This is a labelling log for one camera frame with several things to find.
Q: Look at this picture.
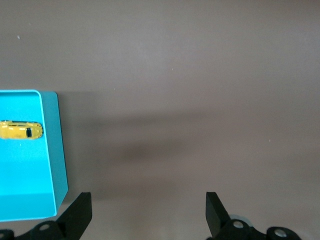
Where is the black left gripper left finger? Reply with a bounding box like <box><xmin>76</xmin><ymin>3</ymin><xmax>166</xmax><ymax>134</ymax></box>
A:
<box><xmin>0</xmin><ymin>192</ymin><xmax>93</xmax><ymax>240</ymax></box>

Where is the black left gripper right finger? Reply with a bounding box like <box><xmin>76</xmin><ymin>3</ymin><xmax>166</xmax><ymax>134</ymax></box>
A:
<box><xmin>206</xmin><ymin>191</ymin><xmax>301</xmax><ymax>240</ymax></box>

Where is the yellow beetle toy car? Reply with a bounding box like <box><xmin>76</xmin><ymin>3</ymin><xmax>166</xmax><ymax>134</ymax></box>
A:
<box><xmin>0</xmin><ymin>120</ymin><xmax>44</xmax><ymax>140</ymax></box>

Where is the teal plastic bin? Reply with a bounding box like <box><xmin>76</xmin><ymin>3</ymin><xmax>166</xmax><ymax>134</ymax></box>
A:
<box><xmin>0</xmin><ymin>89</ymin><xmax>69</xmax><ymax>223</ymax></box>

